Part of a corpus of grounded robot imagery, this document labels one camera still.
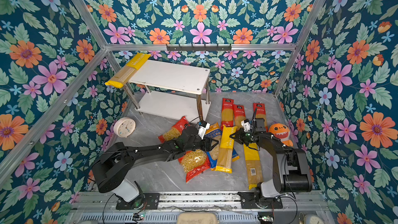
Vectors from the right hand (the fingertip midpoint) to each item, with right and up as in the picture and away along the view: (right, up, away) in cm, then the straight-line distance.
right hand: (231, 135), depth 89 cm
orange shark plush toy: (+30, +2, 0) cm, 30 cm away
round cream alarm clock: (-64, +4, +4) cm, 65 cm away
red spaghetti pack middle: (+7, +12, +16) cm, 21 cm away
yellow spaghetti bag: (-57, +33, -10) cm, 67 cm away
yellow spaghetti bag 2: (-4, -13, -8) cm, 16 cm away
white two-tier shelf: (-32, +25, -10) cm, 42 cm away
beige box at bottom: (-18, -32, -22) cm, 43 cm away
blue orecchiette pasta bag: (-10, +1, +5) cm, 11 cm away
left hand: (-8, 0, -10) cm, 13 cm away
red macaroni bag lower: (-21, -14, -6) cm, 26 cm away
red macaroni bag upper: (-34, +2, +4) cm, 34 cm away
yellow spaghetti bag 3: (+11, -15, -5) cm, 20 cm away
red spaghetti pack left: (0, +12, +18) cm, 22 cm away
